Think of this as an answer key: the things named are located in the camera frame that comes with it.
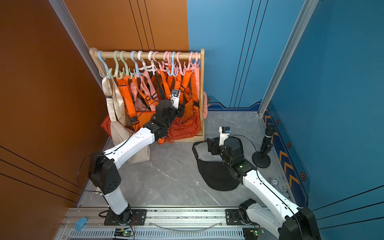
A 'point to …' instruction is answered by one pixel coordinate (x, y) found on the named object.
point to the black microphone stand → (262, 159)
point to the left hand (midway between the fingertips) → (179, 98)
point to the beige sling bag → (120, 129)
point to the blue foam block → (80, 223)
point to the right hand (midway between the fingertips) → (212, 139)
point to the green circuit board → (126, 232)
